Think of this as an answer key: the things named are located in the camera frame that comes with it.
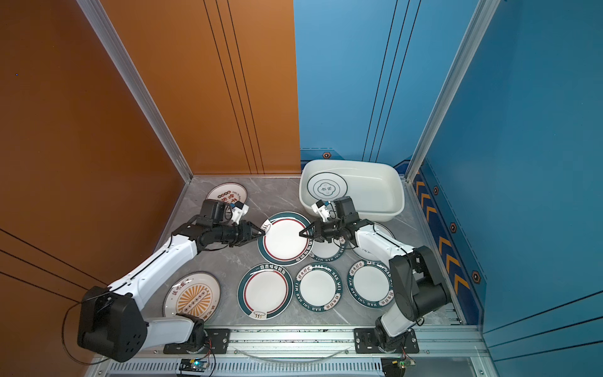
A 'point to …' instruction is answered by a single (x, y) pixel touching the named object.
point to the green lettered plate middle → (327, 251)
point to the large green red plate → (264, 291)
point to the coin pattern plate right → (359, 250)
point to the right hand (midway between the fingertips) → (301, 235)
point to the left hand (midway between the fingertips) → (263, 233)
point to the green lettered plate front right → (370, 283)
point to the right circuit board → (401, 364)
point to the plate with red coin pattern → (229, 192)
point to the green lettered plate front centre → (318, 287)
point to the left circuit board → (195, 364)
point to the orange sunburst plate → (195, 294)
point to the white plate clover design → (327, 186)
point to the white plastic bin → (374, 188)
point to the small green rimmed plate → (282, 245)
